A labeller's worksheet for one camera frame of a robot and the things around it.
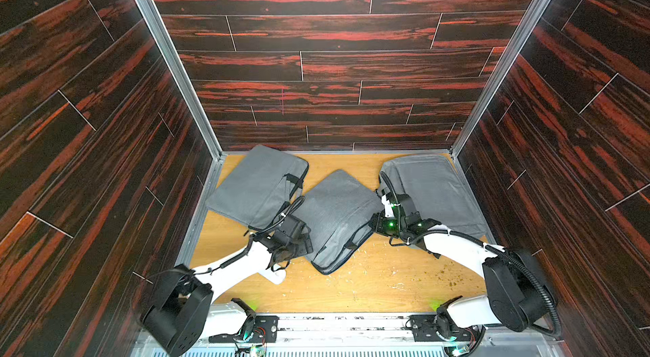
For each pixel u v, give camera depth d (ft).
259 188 3.53
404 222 2.26
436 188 3.24
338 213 2.96
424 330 2.40
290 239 2.20
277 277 2.70
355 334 2.41
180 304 1.41
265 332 2.37
